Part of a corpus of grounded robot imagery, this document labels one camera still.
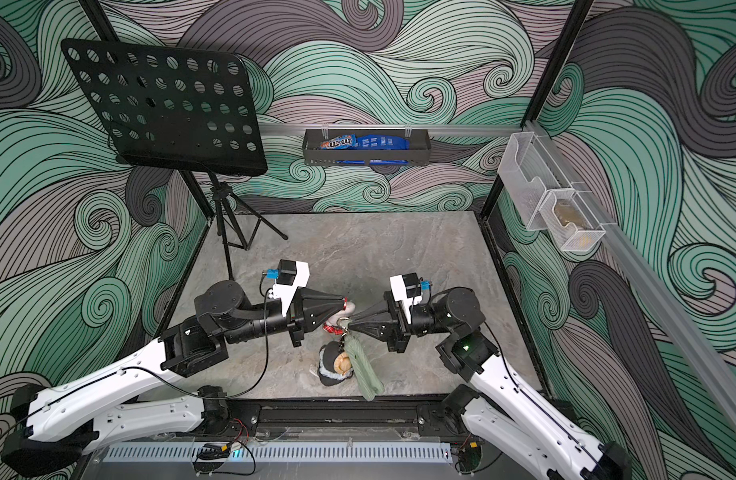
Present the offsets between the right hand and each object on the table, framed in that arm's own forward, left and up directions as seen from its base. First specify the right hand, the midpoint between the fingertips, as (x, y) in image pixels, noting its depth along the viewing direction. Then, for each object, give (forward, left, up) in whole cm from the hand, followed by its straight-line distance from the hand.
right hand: (349, 319), depth 54 cm
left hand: (+2, +1, +4) cm, 5 cm away
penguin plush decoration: (-4, +3, -12) cm, 13 cm away
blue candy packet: (+60, -4, 0) cm, 60 cm away
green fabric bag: (-7, -3, -12) cm, 14 cm away
